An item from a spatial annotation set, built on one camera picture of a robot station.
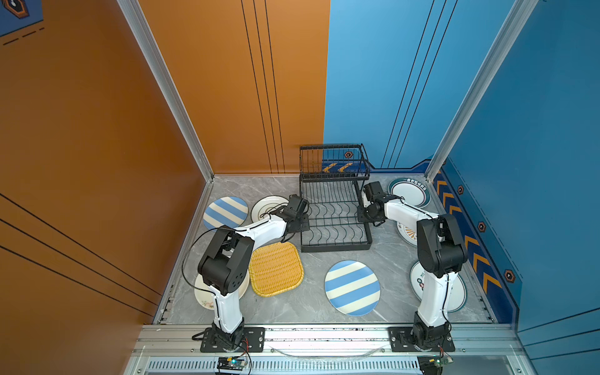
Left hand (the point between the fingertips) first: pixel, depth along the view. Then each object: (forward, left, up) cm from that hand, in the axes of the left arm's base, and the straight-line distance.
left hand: (306, 220), depth 97 cm
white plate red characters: (-28, -54, -5) cm, 61 cm away
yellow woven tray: (-19, +12, -5) cm, 23 cm away
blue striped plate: (+8, +36, -4) cm, 37 cm away
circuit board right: (-48, -39, -6) cm, 62 cm away
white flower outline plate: (+10, +20, -3) cm, 22 cm away
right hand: (+5, -25, -3) cm, 25 cm away
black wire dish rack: (+6, -9, +19) cm, 22 cm away
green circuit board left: (-49, +22, -6) cm, 54 cm away
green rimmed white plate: (+21, -52, -4) cm, 56 cm away
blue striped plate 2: (-26, -17, -4) cm, 31 cm away
